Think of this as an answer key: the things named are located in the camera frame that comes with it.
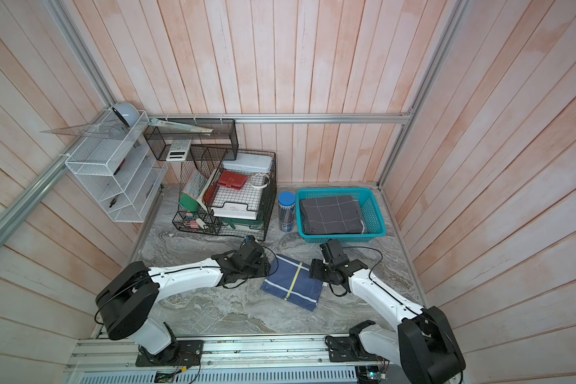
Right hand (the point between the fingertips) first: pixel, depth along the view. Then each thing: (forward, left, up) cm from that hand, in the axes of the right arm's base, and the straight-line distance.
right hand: (316, 269), depth 88 cm
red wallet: (+27, +32, +20) cm, 47 cm away
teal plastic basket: (+18, -25, +2) cm, 31 cm away
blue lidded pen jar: (+18, +11, +12) cm, 25 cm away
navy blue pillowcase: (-3, +10, -3) cm, 11 cm away
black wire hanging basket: (+51, +42, +19) cm, 69 cm away
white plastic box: (+37, +27, +21) cm, 50 cm away
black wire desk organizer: (+20, +33, +18) cm, 42 cm away
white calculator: (+39, +56, +25) cm, 73 cm away
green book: (+27, +55, +6) cm, 61 cm away
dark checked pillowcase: (+23, -8, +3) cm, 25 cm away
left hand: (-1, +20, 0) cm, 20 cm away
